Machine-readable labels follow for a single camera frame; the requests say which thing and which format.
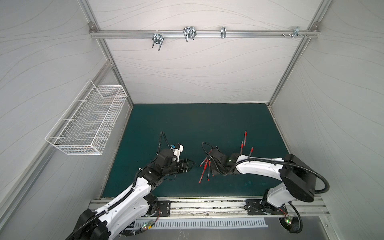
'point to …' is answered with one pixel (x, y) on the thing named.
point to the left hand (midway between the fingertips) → (190, 165)
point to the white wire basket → (86, 126)
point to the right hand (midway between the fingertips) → (212, 167)
